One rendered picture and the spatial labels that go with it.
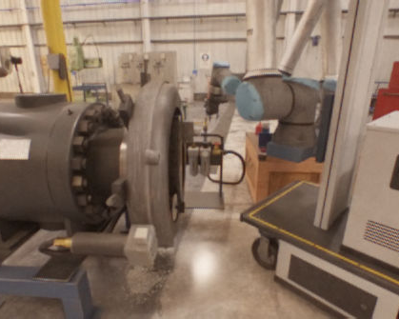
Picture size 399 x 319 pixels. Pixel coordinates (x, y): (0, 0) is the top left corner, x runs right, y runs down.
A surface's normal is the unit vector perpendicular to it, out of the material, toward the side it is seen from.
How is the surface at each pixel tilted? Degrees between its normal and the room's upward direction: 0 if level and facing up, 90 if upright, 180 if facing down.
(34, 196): 98
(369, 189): 90
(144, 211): 96
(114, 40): 90
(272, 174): 90
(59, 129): 44
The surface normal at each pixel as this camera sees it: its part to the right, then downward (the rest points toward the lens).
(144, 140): -0.04, -0.22
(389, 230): -0.72, 0.22
